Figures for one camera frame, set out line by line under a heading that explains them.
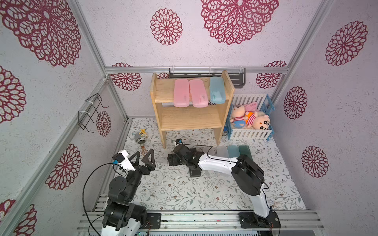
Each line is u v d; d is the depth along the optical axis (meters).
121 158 0.55
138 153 0.67
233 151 1.02
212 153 1.01
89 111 0.77
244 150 1.01
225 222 0.74
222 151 1.02
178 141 0.81
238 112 1.06
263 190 0.54
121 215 0.48
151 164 0.58
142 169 0.57
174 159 0.81
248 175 0.50
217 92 0.71
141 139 1.00
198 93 0.70
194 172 0.88
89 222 0.40
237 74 0.95
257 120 1.00
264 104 1.13
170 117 0.92
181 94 0.70
